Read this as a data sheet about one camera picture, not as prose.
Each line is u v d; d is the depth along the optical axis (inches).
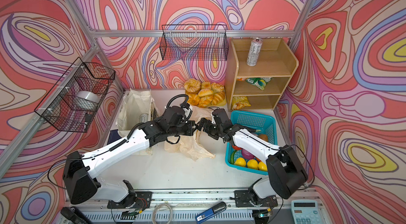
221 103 43.6
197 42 37.8
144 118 38.7
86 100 27.6
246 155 33.1
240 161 31.7
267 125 37.1
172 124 22.8
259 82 38.0
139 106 38.4
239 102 41.3
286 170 16.8
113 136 37.6
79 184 15.1
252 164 31.5
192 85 44.5
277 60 35.9
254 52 32.0
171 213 27.2
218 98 43.4
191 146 29.1
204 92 42.5
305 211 27.0
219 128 25.6
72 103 29.4
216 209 26.4
